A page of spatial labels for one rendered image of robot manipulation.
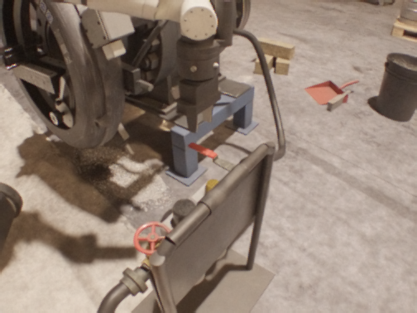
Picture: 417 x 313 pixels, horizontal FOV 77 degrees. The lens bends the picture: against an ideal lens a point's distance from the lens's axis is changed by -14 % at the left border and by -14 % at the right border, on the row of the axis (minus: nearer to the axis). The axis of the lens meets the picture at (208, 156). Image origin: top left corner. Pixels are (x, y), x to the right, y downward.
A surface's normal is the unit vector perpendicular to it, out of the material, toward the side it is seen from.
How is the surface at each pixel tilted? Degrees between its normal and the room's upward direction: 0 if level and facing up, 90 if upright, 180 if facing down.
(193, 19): 90
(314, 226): 0
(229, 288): 0
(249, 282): 0
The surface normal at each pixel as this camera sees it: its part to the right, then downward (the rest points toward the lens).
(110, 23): 0.73, 0.06
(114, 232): -0.01, -0.77
